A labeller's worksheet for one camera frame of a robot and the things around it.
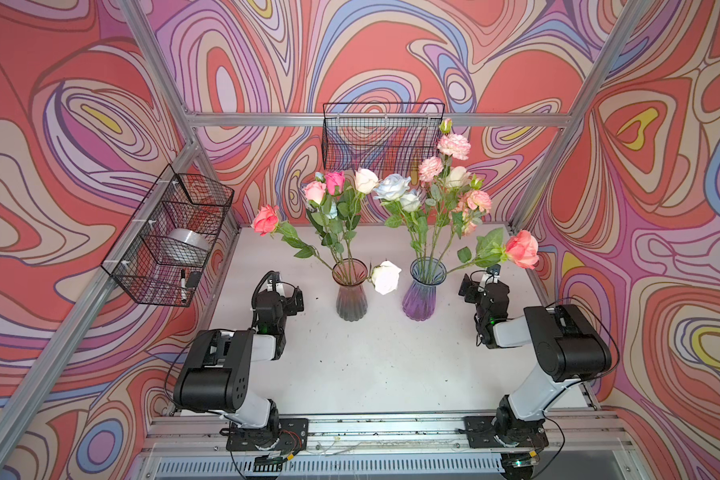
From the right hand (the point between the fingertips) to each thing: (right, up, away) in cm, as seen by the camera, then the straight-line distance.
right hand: (480, 281), depth 96 cm
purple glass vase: (-21, -7, -2) cm, 22 cm away
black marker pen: (-83, +2, -25) cm, 86 cm away
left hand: (-63, -1, -3) cm, 63 cm away
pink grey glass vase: (-42, +3, -14) cm, 45 cm away
